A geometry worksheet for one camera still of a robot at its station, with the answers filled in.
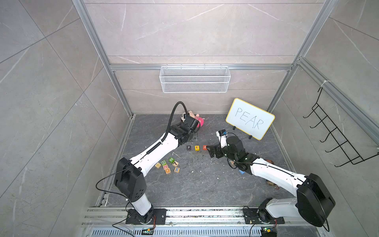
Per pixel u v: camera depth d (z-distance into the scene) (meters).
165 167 0.90
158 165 0.90
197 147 0.98
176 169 0.90
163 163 0.91
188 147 0.98
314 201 0.41
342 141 0.63
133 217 0.73
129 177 0.43
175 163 0.91
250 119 1.02
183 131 0.59
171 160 0.93
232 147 0.63
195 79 1.01
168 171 0.88
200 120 1.07
